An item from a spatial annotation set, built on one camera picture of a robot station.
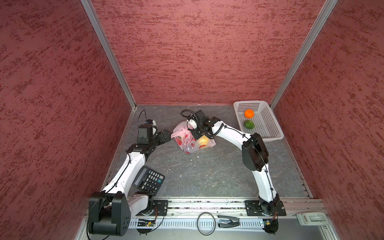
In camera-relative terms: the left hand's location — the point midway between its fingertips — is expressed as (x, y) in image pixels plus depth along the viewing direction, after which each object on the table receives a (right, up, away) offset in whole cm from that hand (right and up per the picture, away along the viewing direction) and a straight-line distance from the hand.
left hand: (164, 137), depth 85 cm
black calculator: (-8, -24, -4) cm, 25 cm away
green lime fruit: (+56, +7, +18) cm, 60 cm away
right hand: (+17, 0, +9) cm, 19 cm away
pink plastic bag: (+13, -4, +7) cm, 15 cm away
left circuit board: (-7, -41, -13) cm, 44 cm away
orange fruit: (+59, +15, +26) cm, 66 cm away
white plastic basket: (+65, +12, +28) cm, 72 cm away
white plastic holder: (+75, -37, -15) cm, 85 cm away
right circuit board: (+55, -41, -14) cm, 70 cm away
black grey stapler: (+34, -38, -16) cm, 53 cm away
